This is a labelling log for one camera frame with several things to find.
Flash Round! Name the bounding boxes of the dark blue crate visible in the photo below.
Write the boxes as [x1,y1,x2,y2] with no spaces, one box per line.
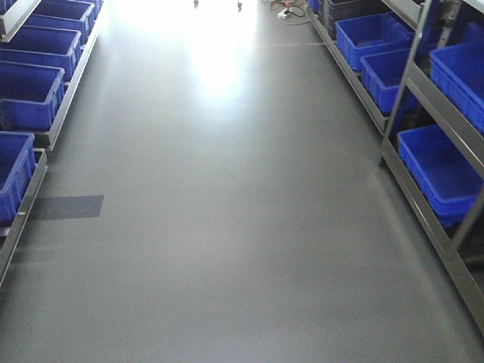
[327,0,386,22]

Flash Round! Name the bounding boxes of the row of blue bins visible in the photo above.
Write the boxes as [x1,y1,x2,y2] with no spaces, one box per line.
[0,0,104,132]

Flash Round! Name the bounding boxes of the steel rack with roller tracks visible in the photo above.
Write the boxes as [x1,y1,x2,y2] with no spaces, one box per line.
[380,0,484,341]

